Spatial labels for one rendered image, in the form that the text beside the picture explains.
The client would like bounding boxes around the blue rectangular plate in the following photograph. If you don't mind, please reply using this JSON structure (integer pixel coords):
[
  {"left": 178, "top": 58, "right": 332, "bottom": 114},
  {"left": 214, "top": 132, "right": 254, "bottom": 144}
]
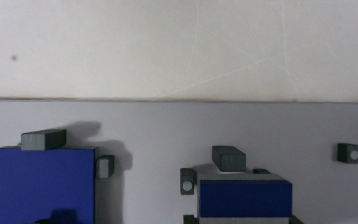
[{"left": 0, "top": 146, "right": 100, "bottom": 224}]

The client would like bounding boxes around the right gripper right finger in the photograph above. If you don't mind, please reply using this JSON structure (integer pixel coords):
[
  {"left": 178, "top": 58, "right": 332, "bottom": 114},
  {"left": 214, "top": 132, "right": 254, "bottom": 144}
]
[{"left": 289, "top": 215, "right": 304, "bottom": 224}]

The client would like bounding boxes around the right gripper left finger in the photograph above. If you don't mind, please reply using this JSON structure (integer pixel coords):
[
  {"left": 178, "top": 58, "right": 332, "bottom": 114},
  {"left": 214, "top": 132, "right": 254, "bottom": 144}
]
[{"left": 183, "top": 215, "right": 199, "bottom": 224}]

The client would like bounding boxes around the blue block with white band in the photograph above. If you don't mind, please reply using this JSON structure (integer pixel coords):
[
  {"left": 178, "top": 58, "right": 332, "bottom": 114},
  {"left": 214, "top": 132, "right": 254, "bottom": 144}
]
[{"left": 197, "top": 174, "right": 292, "bottom": 224}]

